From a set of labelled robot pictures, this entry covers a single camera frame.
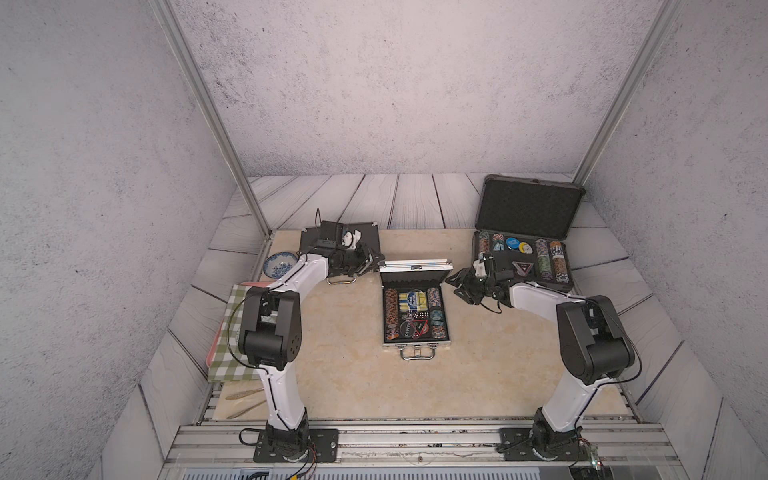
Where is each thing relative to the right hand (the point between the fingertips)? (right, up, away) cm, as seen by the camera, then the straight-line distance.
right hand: (449, 282), depth 94 cm
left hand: (-19, +7, -3) cm, 21 cm away
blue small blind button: (+26, +13, +17) cm, 34 cm away
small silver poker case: (-10, -8, +2) cm, 13 cm away
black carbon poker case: (-36, +12, -17) cm, 42 cm away
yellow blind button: (+30, +11, +14) cm, 35 cm away
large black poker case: (+31, +20, +17) cm, 40 cm away
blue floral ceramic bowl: (-58, +5, +13) cm, 60 cm away
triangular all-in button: (+27, +4, +10) cm, 29 cm away
